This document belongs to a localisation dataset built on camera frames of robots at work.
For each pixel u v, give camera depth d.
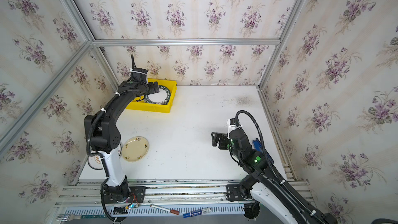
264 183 0.51
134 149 0.88
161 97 1.02
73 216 0.68
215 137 0.68
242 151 0.54
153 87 0.85
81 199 0.72
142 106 0.97
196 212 0.68
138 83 0.69
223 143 0.66
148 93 0.84
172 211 0.69
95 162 0.83
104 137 0.51
